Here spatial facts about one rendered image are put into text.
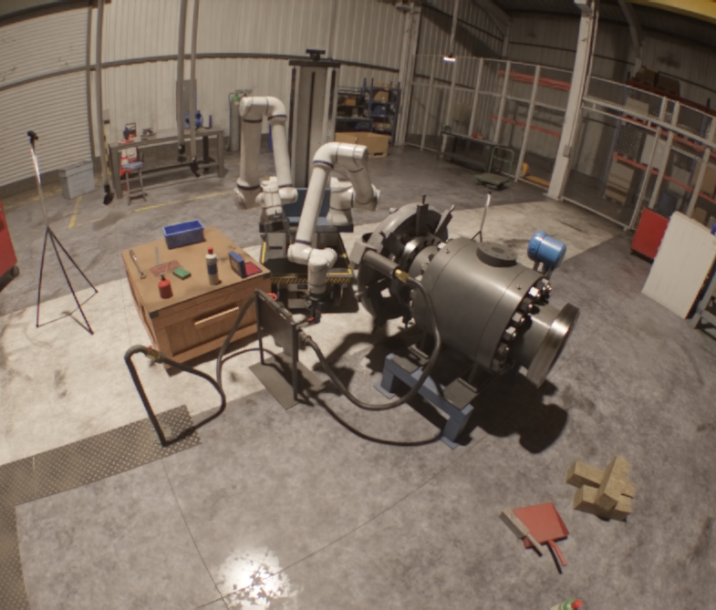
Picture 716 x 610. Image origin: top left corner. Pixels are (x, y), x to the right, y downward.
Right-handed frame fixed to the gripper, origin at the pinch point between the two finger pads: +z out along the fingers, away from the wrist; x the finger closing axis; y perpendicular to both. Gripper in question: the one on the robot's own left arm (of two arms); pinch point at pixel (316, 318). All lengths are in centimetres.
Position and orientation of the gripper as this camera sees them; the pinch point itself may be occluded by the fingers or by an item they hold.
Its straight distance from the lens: 183.5
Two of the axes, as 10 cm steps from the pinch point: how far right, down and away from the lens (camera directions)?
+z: -0.9, 8.3, 5.5
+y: -7.3, 3.2, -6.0
